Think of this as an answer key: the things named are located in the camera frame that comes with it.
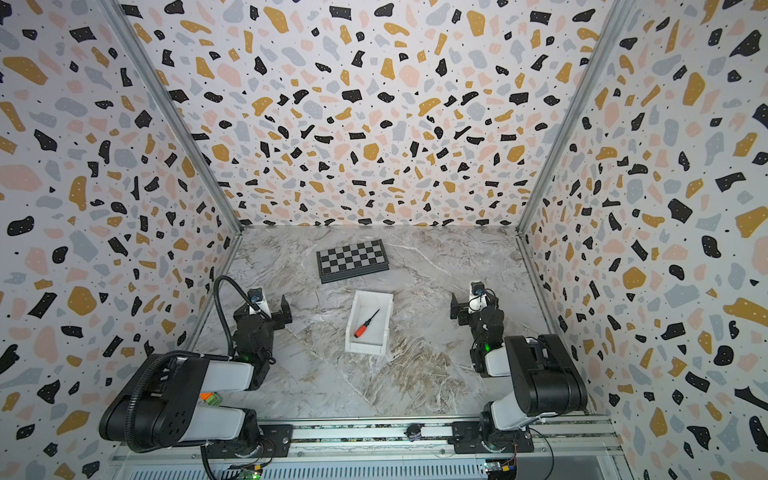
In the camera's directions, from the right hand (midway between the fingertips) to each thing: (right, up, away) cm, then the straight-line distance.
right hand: (472, 287), depth 90 cm
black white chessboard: (-39, +8, +16) cm, 43 cm away
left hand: (-60, -2, -3) cm, 60 cm away
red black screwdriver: (-34, -14, +2) cm, 37 cm away
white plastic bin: (-30, -16, +2) cm, 34 cm away
